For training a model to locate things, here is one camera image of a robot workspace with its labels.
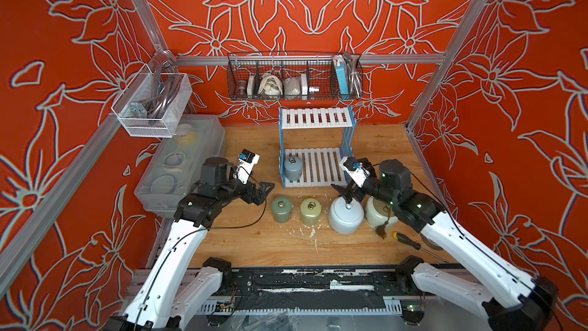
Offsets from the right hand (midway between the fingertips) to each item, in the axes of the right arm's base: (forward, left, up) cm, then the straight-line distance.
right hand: (338, 172), depth 71 cm
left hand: (-1, +25, -1) cm, 25 cm away
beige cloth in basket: (+36, +24, +7) cm, 44 cm away
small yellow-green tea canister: (-5, +8, -18) cm, 20 cm away
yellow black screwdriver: (-12, -24, -24) cm, 36 cm away
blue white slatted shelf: (+18, +2, -23) cm, 29 cm away
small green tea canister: (-4, +19, -17) cm, 25 cm away
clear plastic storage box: (+6, +60, -10) cm, 61 cm away
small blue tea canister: (+13, +15, -16) cm, 25 cm away
